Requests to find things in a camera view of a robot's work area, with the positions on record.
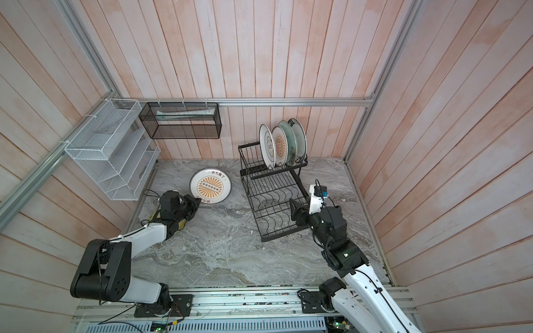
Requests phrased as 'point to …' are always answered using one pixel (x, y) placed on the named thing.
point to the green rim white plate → (301, 151)
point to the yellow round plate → (157, 214)
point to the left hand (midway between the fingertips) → (203, 200)
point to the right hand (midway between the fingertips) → (298, 198)
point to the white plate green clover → (267, 146)
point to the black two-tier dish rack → (270, 191)
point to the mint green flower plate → (292, 150)
